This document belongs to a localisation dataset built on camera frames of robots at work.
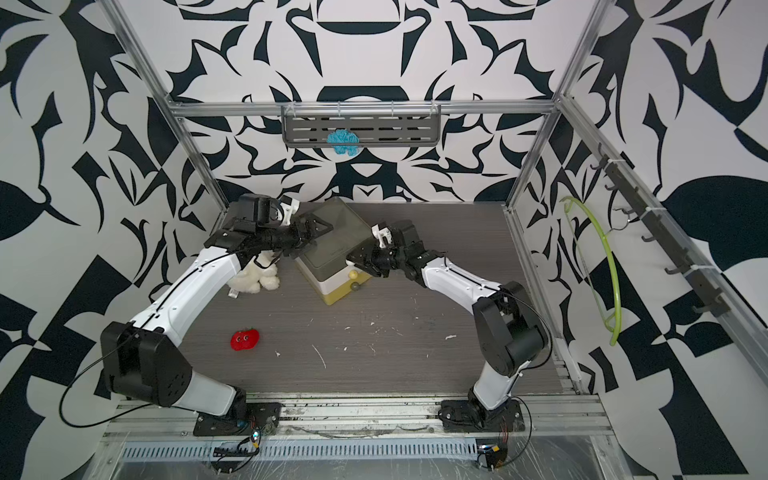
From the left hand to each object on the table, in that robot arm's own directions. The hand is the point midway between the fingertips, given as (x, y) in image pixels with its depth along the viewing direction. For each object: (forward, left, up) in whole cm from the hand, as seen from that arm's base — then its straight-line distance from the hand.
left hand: (323, 229), depth 79 cm
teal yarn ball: (+29, -5, +9) cm, 31 cm away
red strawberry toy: (-20, +23, -22) cm, 38 cm away
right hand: (-4, -6, -7) cm, 10 cm away
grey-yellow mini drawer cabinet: (-9, -1, -6) cm, 10 cm away
